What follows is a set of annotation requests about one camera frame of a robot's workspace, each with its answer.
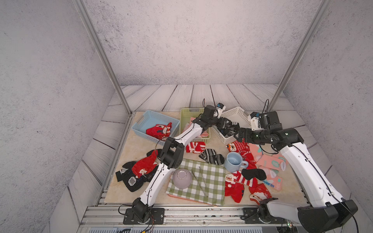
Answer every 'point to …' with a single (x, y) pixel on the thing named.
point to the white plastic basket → (236, 115)
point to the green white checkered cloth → (208, 185)
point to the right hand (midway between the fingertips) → (242, 135)
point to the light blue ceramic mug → (233, 161)
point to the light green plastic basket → (187, 116)
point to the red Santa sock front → (259, 192)
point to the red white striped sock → (195, 147)
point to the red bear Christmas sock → (159, 131)
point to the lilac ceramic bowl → (182, 178)
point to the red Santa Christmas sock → (146, 165)
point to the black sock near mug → (249, 174)
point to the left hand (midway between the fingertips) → (229, 120)
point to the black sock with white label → (132, 182)
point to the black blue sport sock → (225, 131)
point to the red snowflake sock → (244, 148)
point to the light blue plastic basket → (151, 117)
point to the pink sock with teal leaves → (205, 134)
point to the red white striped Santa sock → (235, 182)
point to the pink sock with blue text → (272, 179)
